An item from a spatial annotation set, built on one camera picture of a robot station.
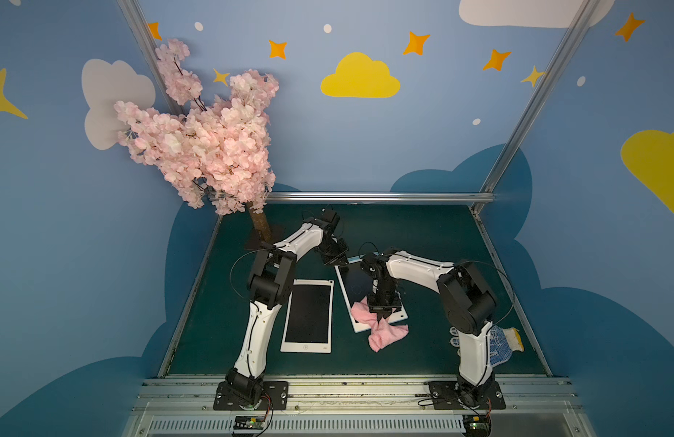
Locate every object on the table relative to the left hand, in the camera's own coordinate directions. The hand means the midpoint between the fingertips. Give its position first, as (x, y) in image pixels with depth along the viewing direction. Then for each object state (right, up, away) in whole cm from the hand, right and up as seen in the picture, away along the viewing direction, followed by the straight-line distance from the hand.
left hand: (350, 258), depth 101 cm
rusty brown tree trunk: (-34, +13, -1) cm, 36 cm away
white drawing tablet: (-14, -21, -15) cm, 29 cm away
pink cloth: (+9, -21, -20) cm, 30 cm away
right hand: (+10, -19, -12) cm, 24 cm away
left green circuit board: (-28, -42, -29) cm, 58 cm away
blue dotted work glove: (+47, -25, -17) cm, 56 cm away
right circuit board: (+34, -43, -27) cm, 61 cm away
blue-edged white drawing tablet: (+2, -9, -5) cm, 11 cm away
